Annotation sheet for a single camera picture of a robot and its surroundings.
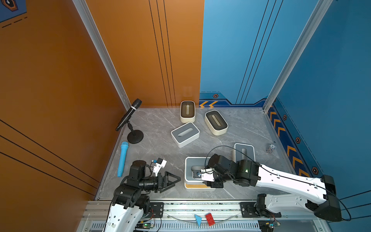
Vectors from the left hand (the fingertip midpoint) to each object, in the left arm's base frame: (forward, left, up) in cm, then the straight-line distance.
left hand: (177, 181), depth 67 cm
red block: (-13, -16, -15) cm, 25 cm away
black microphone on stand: (+35, +33, -16) cm, 51 cm away
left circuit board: (-16, +16, -17) cm, 28 cm away
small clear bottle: (+25, -57, -12) cm, 64 cm away
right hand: (+4, -13, -1) cm, 14 cm away
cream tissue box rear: (+54, -3, -10) cm, 55 cm away
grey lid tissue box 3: (+24, -43, -12) cm, 51 cm away
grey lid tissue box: (+10, -6, +1) cm, 11 cm away
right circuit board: (-15, -44, -16) cm, 49 cm away
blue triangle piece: (-13, -10, -16) cm, 23 cm away
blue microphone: (+25, +38, -14) cm, 47 cm away
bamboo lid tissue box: (+1, -10, -10) cm, 14 cm away
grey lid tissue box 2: (+36, -2, -13) cm, 38 cm away
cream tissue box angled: (+44, -24, -10) cm, 51 cm away
